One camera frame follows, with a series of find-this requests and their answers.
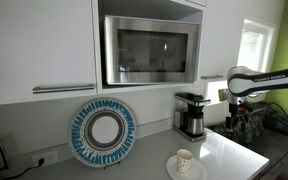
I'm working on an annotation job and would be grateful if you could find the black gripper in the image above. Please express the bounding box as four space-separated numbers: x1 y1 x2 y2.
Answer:
227 111 250 138

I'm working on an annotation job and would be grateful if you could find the stainless steel microwave door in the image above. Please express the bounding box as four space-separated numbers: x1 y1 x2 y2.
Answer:
103 14 200 85

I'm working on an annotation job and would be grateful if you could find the narrow white cabinet door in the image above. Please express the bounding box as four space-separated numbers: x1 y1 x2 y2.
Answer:
199 0 242 82

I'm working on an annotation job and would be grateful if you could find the wide white cabinet door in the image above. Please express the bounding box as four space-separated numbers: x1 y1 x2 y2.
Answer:
0 0 98 107

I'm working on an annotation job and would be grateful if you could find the dark floral cushion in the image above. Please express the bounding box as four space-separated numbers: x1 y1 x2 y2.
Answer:
213 114 266 146
262 106 288 141

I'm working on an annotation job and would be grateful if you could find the dark bench seat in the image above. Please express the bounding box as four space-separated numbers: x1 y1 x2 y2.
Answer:
243 128 288 168

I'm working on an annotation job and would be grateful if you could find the steel coffee carafe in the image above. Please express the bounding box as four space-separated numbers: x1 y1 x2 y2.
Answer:
187 111 205 136

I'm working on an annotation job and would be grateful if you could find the plain white plate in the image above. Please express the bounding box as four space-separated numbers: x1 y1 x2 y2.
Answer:
165 154 208 180

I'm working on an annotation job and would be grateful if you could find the steel drip coffee maker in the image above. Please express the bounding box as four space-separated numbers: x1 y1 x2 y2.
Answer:
173 92 212 143

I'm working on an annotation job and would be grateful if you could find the dotted paper cup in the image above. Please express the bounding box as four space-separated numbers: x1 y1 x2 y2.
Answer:
176 148 194 177

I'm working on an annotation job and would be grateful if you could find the white framed window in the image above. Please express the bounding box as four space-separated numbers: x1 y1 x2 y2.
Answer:
236 18 277 74

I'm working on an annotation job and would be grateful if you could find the black plate stand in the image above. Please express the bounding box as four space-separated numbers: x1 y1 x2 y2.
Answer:
103 160 122 169

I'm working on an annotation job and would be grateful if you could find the blue patterned decorative plate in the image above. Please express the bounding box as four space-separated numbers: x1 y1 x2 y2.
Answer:
68 97 138 168

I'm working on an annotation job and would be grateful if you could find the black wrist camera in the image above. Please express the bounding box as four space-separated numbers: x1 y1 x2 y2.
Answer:
238 101 268 116

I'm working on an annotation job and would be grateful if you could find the small picture frame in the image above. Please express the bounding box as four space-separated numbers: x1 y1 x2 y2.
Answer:
217 88 229 102

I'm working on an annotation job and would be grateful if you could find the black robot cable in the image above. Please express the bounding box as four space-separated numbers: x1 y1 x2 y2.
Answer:
267 100 288 132

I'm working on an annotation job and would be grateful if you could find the short steel bar handle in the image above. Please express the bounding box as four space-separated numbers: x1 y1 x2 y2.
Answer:
200 74 224 80

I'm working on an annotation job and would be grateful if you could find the long steel bar handle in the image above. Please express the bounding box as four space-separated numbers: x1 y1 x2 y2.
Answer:
32 83 96 94

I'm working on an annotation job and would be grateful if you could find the white wall outlet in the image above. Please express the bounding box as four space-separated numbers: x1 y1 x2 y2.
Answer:
32 149 60 168

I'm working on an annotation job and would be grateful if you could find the black power plug cable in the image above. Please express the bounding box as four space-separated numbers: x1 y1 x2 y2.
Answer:
0 158 46 180

